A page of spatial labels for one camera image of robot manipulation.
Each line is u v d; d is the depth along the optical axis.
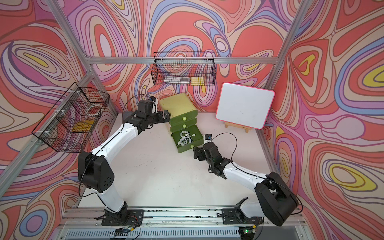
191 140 1.02
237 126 1.07
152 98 0.77
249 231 0.71
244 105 1.01
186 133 1.05
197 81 0.91
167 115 0.79
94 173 0.46
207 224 0.73
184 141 1.01
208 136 0.76
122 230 0.71
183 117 0.91
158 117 0.77
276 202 0.42
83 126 0.72
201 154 0.76
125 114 1.17
